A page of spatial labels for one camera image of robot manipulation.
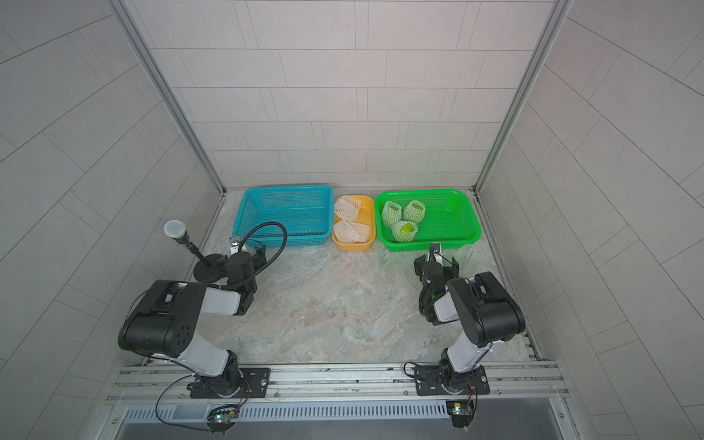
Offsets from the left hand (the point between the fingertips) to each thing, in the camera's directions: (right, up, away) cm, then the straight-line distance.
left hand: (249, 246), depth 93 cm
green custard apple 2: (+55, +5, +1) cm, 55 cm away
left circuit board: (+6, -37, -29) cm, 47 cm away
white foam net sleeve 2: (+58, +12, +6) cm, 60 cm away
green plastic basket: (+73, +9, +12) cm, 75 cm away
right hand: (+66, -2, +1) cm, 66 cm away
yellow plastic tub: (+41, +10, +13) cm, 44 cm away
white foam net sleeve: (+49, +12, +6) cm, 51 cm away
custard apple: (+58, +12, +6) cm, 60 cm away
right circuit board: (+64, -38, -25) cm, 79 cm away
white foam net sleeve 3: (+52, +3, +1) cm, 52 cm away
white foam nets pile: (+34, +5, +6) cm, 35 cm away
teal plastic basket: (+16, +12, +15) cm, 25 cm away
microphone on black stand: (-12, -7, -2) cm, 14 cm away
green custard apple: (+50, +12, +6) cm, 51 cm away
